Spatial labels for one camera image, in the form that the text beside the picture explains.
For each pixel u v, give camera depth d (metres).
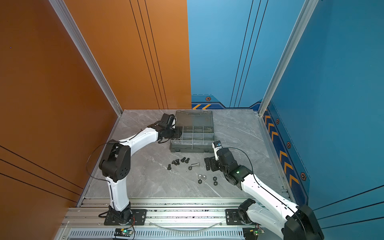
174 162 0.92
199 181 0.85
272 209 0.43
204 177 0.86
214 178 0.86
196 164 0.91
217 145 0.71
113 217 0.68
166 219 0.75
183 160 0.92
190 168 0.90
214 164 0.72
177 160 0.92
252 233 0.71
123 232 0.71
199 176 0.86
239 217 0.64
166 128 0.76
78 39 0.79
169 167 0.90
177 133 0.87
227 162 0.61
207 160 0.72
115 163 0.52
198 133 1.03
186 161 0.92
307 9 0.70
